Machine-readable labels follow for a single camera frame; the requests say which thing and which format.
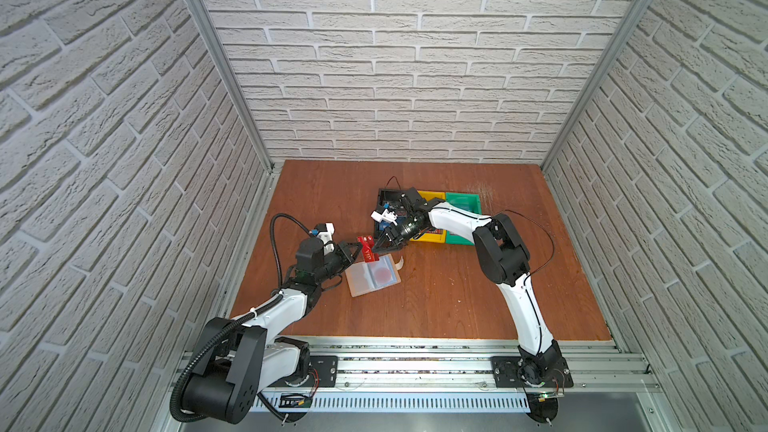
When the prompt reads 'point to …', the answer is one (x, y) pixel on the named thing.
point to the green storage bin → (467, 201)
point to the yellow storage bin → (432, 236)
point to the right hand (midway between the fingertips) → (376, 250)
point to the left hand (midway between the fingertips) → (364, 242)
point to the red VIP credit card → (367, 248)
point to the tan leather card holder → (360, 280)
